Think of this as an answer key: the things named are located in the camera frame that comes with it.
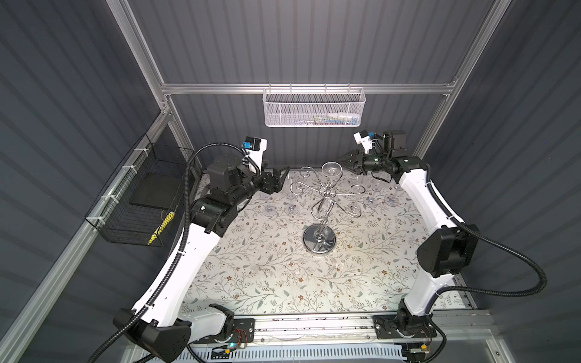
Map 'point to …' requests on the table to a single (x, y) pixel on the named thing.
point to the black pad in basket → (157, 190)
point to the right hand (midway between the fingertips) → (339, 164)
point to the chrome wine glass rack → (320, 238)
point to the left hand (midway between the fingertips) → (279, 163)
